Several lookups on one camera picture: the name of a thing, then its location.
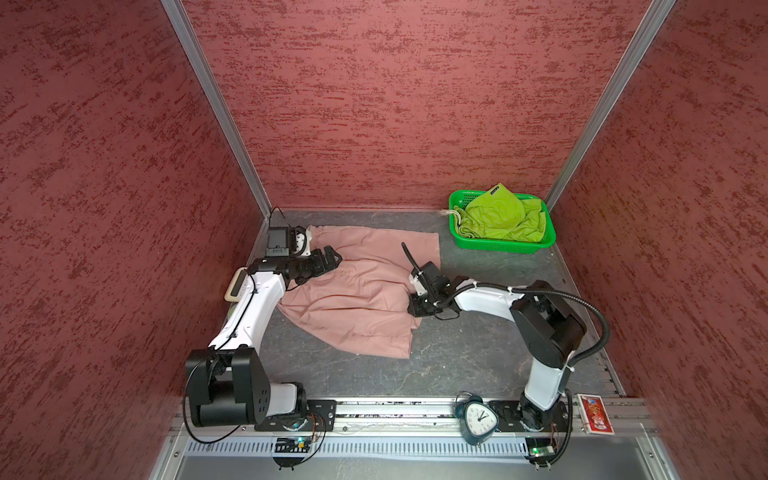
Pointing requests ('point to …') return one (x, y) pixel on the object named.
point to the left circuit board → (292, 445)
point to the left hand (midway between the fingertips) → (330, 268)
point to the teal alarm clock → (477, 418)
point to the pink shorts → (362, 300)
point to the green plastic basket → (461, 198)
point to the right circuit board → (540, 450)
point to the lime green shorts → (498, 213)
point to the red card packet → (595, 419)
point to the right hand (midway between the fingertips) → (411, 315)
